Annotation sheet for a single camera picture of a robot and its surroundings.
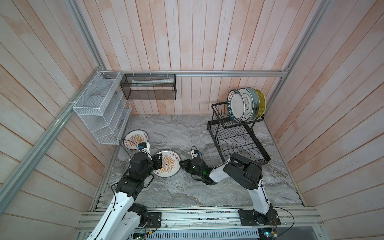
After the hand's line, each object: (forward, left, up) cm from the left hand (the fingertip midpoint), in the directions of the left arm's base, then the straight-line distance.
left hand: (161, 158), depth 78 cm
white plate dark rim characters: (+27, -49, +14) cm, 58 cm away
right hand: (+4, -8, -15) cm, 18 cm away
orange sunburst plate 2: (+4, -3, -16) cm, 17 cm away
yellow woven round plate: (+25, -56, +16) cm, 63 cm away
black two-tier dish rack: (+24, -45, -14) cm, 53 cm away
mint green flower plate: (+26, -53, +16) cm, 61 cm away
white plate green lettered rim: (+30, -43, +9) cm, 53 cm away
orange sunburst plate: (+24, +26, -17) cm, 40 cm away
